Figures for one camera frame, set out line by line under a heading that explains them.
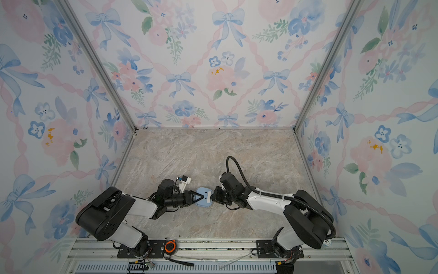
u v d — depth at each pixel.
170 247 0.72
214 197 0.78
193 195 0.81
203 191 0.85
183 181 0.84
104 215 0.46
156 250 0.74
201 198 0.83
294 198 0.48
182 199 0.78
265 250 0.73
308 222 0.43
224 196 0.73
